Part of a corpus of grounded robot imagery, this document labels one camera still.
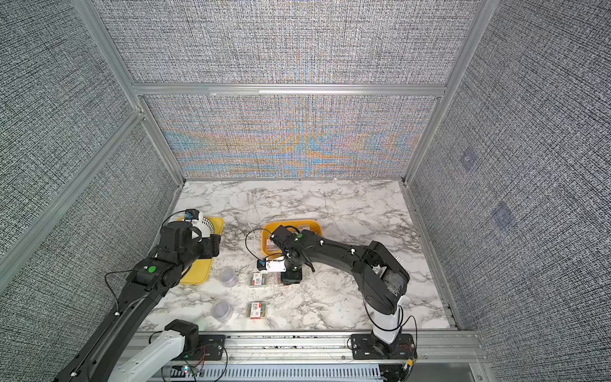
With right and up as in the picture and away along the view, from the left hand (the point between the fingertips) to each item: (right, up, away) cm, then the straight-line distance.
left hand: (213, 234), depth 76 cm
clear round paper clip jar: (+2, -16, +9) cm, 19 cm away
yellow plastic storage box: (+16, -8, +18) cm, 25 cm away
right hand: (+23, -13, +9) cm, 28 cm away
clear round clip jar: (+3, -25, +1) cm, 26 cm away
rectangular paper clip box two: (+13, -26, +3) cm, 29 cm away
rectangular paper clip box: (+13, -18, +9) cm, 24 cm away
